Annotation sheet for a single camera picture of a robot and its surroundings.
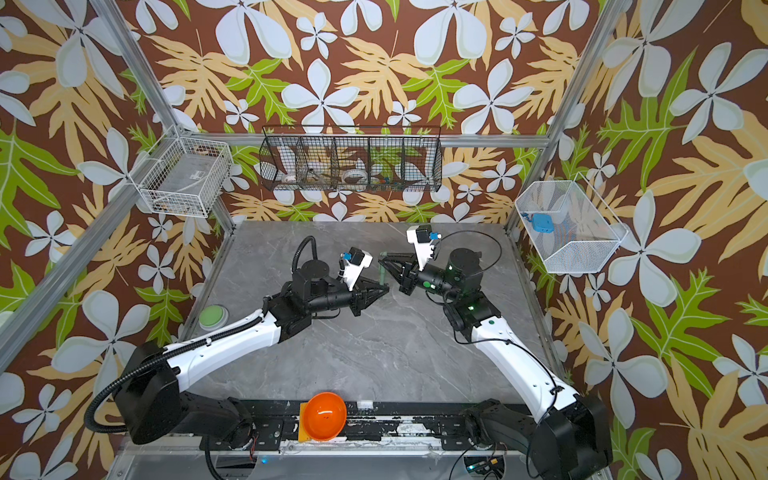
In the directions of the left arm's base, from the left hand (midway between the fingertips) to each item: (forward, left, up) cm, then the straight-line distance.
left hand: (384, 281), depth 71 cm
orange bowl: (-25, +15, -27) cm, 39 cm away
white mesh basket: (+19, -53, 0) cm, 56 cm away
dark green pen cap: (-1, +1, +4) cm, 4 cm away
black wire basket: (+47, +13, +3) cm, 48 cm away
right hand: (+1, +1, +6) cm, 6 cm away
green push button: (+4, +55, -27) cm, 61 cm away
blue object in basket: (+22, -47, -1) cm, 51 cm away
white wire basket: (+33, +60, +6) cm, 69 cm away
